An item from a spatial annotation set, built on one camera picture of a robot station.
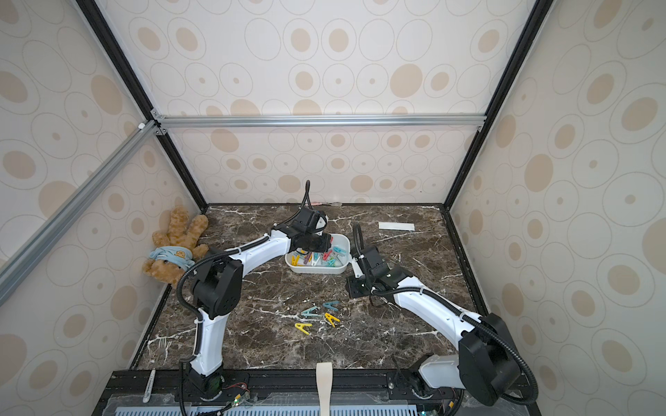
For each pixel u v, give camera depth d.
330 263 0.98
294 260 1.00
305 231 0.77
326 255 1.00
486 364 0.41
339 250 1.03
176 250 0.93
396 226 1.13
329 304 0.89
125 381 0.75
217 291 0.54
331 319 0.85
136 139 0.82
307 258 1.00
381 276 0.63
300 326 0.85
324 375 0.76
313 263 0.99
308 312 0.87
